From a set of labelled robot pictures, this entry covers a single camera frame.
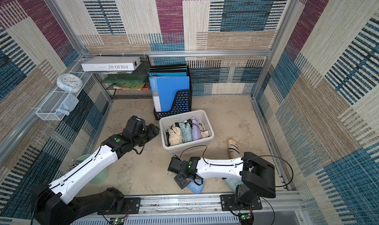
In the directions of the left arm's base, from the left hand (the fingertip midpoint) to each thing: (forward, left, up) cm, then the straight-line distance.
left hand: (156, 130), depth 80 cm
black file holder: (+21, -13, -1) cm, 25 cm away
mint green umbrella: (+4, -16, -8) cm, 19 cm away
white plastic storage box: (+15, -24, -6) cm, 29 cm away
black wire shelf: (+36, +18, +2) cm, 40 cm away
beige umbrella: (-6, -44, -14) cm, 46 cm away
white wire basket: (+6, +45, +16) cm, 48 cm away
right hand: (-19, -15, -16) cm, 29 cm away
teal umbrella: (-23, -40, -15) cm, 48 cm away
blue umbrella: (-24, -21, -15) cm, 35 cm away
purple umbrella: (+5, -22, -8) cm, 24 cm away
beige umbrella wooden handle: (+4, -27, -10) cm, 29 cm away
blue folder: (+27, -3, +6) cm, 28 cm away
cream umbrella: (+3, -9, -10) cm, 14 cm away
